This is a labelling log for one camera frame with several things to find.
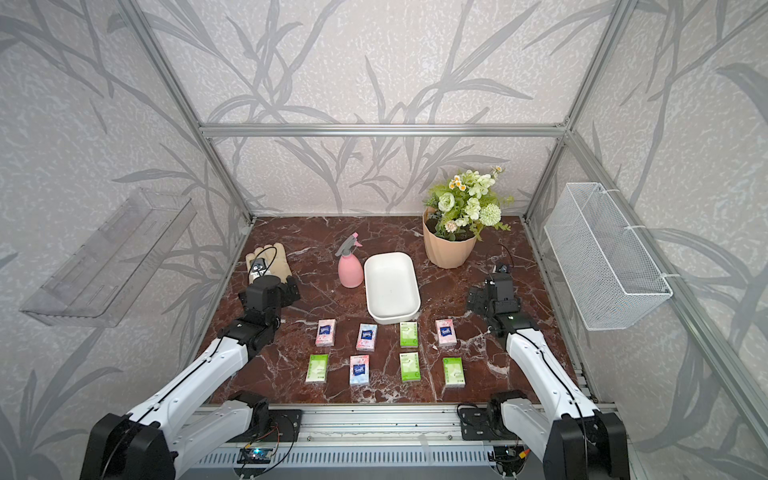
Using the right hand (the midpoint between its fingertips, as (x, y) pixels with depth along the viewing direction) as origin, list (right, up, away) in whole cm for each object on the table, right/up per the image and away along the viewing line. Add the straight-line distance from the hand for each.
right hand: (489, 292), depth 86 cm
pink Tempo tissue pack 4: (-37, -20, -6) cm, 43 cm away
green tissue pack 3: (-12, -21, -7) cm, 25 cm away
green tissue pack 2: (-23, -19, -5) cm, 31 cm away
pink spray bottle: (-42, +6, +7) cm, 43 cm away
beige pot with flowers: (-10, +23, 0) cm, 25 cm away
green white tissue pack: (-49, -20, -6) cm, 53 cm away
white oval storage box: (-29, -1, +13) cm, 32 cm away
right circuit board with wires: (+1, -38, -14) cm, 41 cm away
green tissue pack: (-23, -13, 0) cm, 27 cm away
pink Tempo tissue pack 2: (-36, -13, 0) cm, 38 cm away
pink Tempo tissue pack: (-48, -11, 0) cm, 49 cm away
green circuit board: (-61, -37, -15) cm, 73 cm away
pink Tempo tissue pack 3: (-13, -12, 0) cm, 17 cm away
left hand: (-61, +4, -2) cm, 61 cm away
